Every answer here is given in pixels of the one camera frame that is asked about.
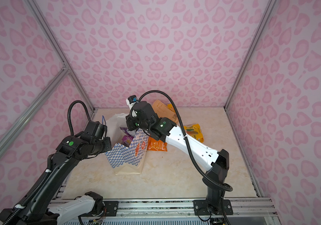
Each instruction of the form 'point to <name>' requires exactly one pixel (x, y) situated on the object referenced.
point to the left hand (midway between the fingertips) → (108, 142)
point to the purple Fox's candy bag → (126, 139)
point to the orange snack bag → (153, 144)
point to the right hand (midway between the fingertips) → (126, 116)
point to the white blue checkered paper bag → (128, 160)
